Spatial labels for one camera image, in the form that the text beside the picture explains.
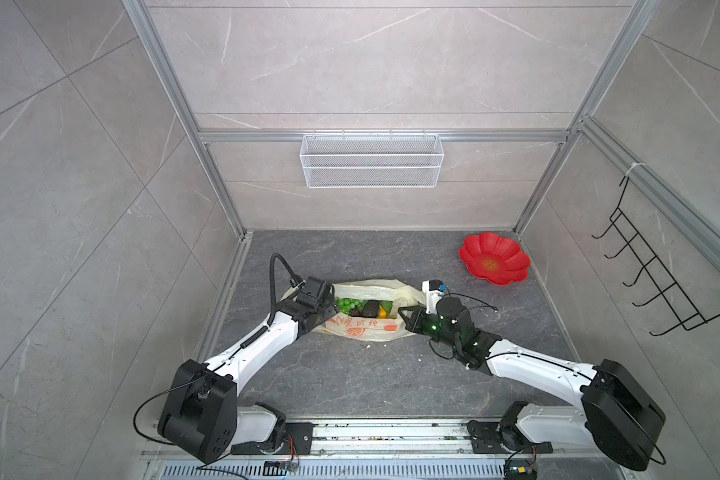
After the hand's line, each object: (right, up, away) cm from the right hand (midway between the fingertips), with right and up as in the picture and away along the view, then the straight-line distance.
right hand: (397, 308), depth 82 cm
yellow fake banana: (-3, -4, +12) cm, 13 cm away
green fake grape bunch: (-15, -1, +9) cm, 17 cm away
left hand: (-21, +1, +6) cm, 21 cm away
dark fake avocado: (-7, -2, +11) cm, 13 cm away
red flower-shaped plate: (+41, +14, +30) cm, 52 cm away
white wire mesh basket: (-7, +47, +19) cm, 51 cm away
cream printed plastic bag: (-13, -6, +2) cm, 15 cm away
